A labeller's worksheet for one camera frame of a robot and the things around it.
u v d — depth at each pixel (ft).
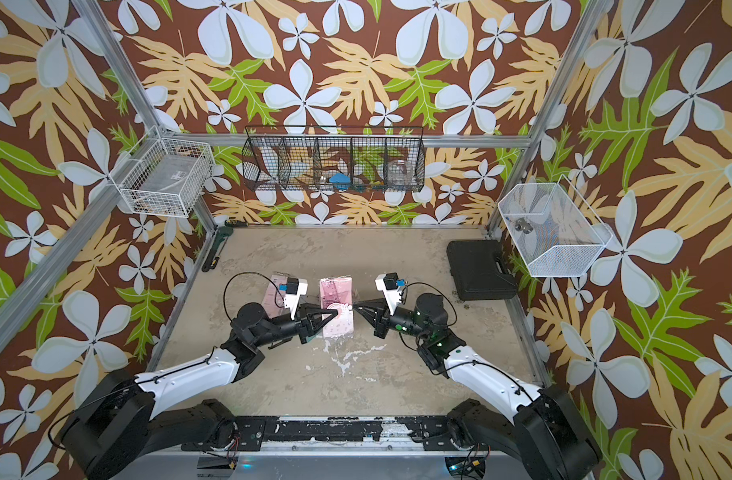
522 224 2.76
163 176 2.84
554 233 2.65
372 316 2.35
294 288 2.18
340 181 3.12
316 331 2.27
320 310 2.31
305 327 2.13
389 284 2.12
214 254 3.65
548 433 1.31
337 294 2.31
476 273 3.45
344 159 3.24
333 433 2.47
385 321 2.13
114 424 1.36
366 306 2.31
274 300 3.22
